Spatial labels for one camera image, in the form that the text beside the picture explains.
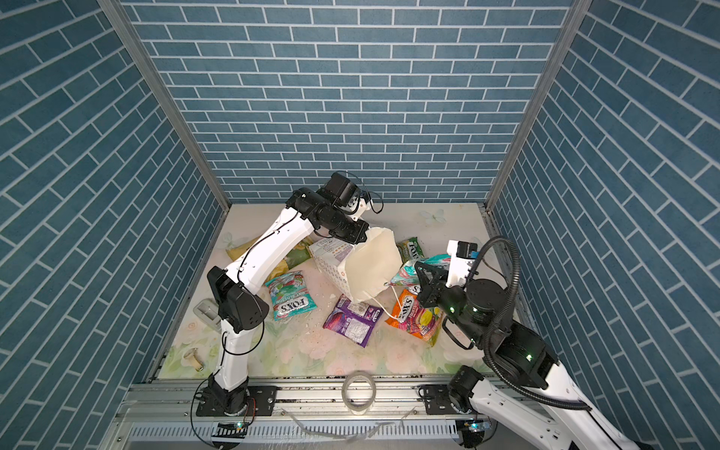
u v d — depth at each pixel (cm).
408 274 63
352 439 69
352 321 85
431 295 51
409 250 102
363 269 93
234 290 49
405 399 76
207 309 90
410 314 87
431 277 55
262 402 73
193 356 80
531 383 40
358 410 71
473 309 42
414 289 93
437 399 74
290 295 90
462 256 50
